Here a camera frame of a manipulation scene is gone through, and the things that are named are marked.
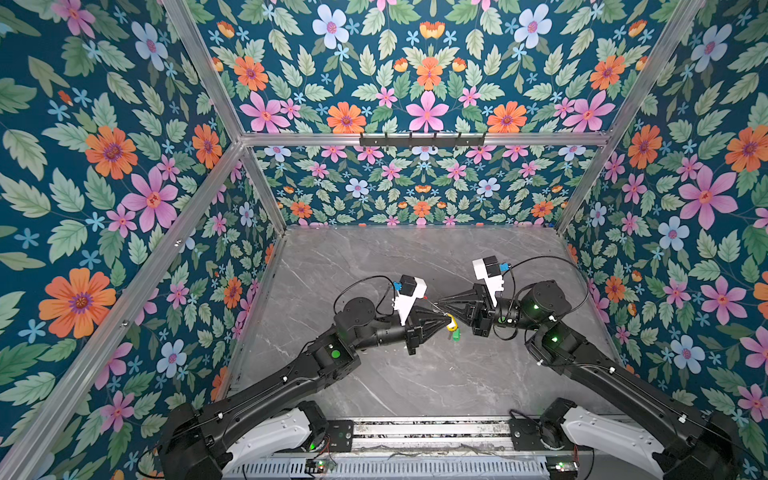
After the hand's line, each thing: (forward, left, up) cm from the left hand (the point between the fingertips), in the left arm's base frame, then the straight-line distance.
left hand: (453, 320), depth 57 cm
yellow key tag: (+1, -1, -5) cm, 5 cm away
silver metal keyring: (+2, +2, -1) cm, 3 cm away
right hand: (+3, +2, +1) cm, 4 cm away
